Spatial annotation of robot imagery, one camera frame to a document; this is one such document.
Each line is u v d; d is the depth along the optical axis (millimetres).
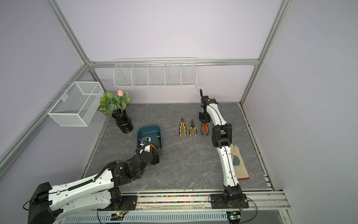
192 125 1056
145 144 637
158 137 962
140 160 550
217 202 737
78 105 839
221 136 700
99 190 491
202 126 1050
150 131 1023
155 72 1002
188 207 737
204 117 969
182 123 1060
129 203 738
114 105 865
